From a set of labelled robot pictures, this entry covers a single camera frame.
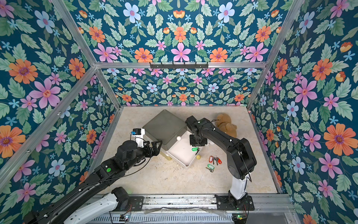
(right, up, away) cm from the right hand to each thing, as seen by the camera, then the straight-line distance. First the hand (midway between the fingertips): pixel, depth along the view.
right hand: (196, 144), depth 87 cm
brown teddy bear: (+20, +13, +8) cm, 25 cm away
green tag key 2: (+9, -15, -1) cm, 17 cm away
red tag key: (+14, -11, +2) cm, 18 cm away
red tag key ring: (+10, -10, +3) cm, 15 cm away
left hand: (-21, +4, -16) cm, 27 cm away
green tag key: (-1, -3, -1) cm, 4 cm away
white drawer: (-9, -4, -3) cm, 11 cm away
